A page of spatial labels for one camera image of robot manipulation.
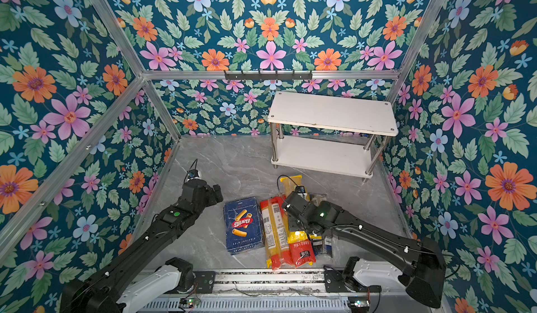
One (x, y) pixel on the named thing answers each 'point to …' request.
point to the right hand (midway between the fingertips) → (294, 217)
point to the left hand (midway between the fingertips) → (214, 188)
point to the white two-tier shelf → (340, 135)
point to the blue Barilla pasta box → (244, 225)
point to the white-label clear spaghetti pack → (324, 246)
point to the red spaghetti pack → (301, 249)
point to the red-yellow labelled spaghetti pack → (276, 232)
